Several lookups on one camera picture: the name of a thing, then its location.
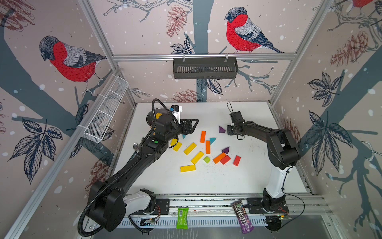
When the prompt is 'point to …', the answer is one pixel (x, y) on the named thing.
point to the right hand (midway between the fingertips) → (231, 128)
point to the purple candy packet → (246, 225)
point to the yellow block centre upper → (190, 148)
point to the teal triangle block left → (183, 136)
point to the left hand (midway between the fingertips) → (196, 118)
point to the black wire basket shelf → (205, 67)
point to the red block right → (237, 160)
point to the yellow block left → (177, 147)
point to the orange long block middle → (208, 147)
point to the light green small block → (207, 159)
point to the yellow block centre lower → (197, 157)
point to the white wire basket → (110, 101)
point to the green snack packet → (182, 219)
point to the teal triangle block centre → (212, 140)
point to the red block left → (225, 159)
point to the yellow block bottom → (187, 168)
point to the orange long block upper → (203, 136)
